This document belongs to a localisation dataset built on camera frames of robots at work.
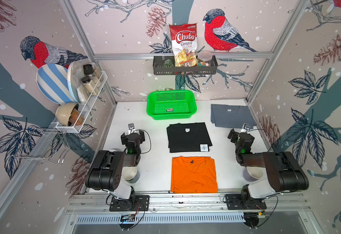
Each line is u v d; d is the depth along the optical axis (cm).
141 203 73
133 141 71
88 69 79
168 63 92
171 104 119
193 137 101
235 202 73
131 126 80
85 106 70
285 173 44
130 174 81
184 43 80
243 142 71
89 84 76
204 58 82
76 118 64
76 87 66
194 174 83
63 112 60
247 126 79
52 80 65
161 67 93
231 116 113
